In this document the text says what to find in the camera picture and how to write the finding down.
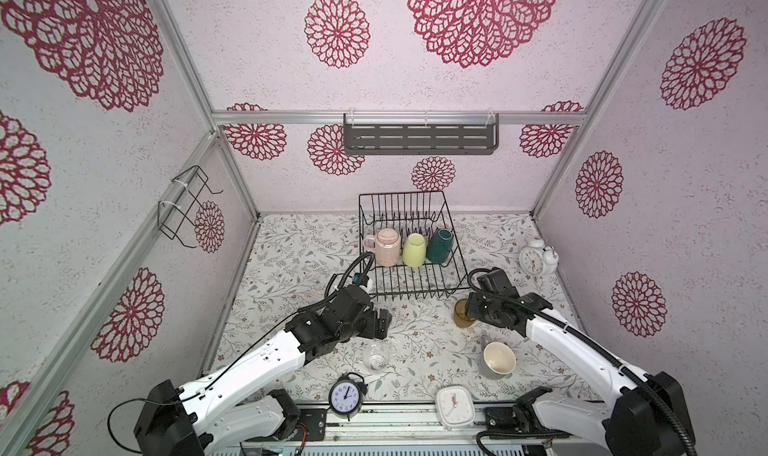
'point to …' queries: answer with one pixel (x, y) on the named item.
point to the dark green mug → (440, 245)
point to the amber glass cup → (460, 316)
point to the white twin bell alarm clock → (538, 258)
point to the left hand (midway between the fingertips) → (376, 320)
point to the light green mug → (414, 250)
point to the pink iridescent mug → (386, 245)
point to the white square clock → (455, 406)
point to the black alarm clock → (346, 393)
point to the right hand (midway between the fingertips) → (473, 303)
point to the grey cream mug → (497, 358)
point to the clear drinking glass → (376, 355)
